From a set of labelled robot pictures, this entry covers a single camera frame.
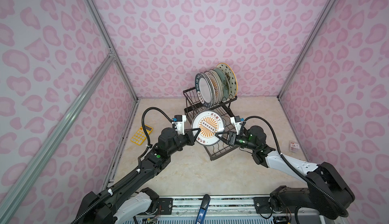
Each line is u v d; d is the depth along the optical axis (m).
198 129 0.73
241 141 0.69
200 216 0.68
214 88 0.77
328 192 0.42
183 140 0.67
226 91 0.84
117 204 0.43
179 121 0.67
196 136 0.72
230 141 0.70
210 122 0.76
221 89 0.78
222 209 0.73
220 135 0.76
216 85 0.77
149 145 0.64
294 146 0.91
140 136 0.98
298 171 0.46
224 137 0.77
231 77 0.84
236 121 0.72
